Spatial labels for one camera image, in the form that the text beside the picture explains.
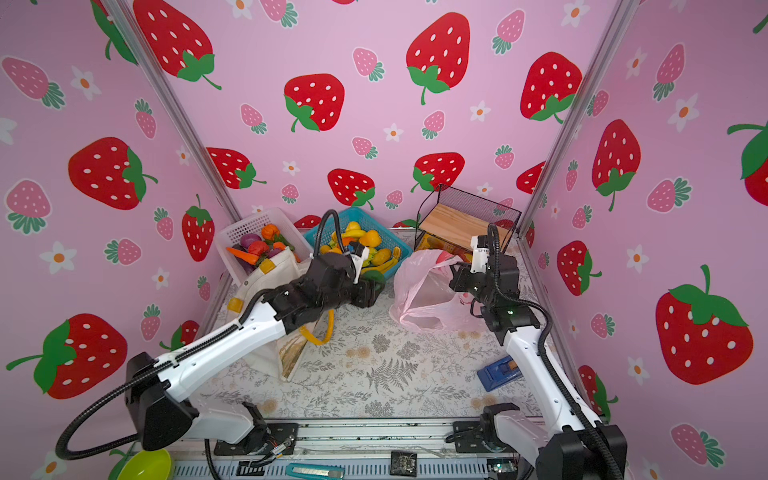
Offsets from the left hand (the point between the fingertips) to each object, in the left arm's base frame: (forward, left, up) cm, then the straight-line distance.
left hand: (377, 281), depth 75 cm
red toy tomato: (+28, +46, -18) cm, 57 cm away
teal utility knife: (-38, +14, -25) cm, 48 cm away
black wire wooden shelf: (+32, -26, -8) cm, 42 cm away
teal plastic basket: (+30, +21, -13) cm, 39 cm away
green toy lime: (+1, 0, +2) cm, 2 cm away
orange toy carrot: (+23, +47, -19) cm, 56 cm away
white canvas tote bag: (-15, +25, -13) cm, 31 cm away
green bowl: (-37, +53, -23) cm, 68 cm away
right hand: (+6, -19, +1) cm, 20 cm away
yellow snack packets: (+29, -17, -16) cm, 37 cm away
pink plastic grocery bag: (-6, -11, +2) cm, 13 cm away
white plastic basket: (+34, +58, -18) cm, 70 cm away
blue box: (-16, -33, -21) cm, 42 cm away
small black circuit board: (-36, -7, -23) cm, 43 cm away
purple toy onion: (+33, +51, -19) cm, 64 cm away
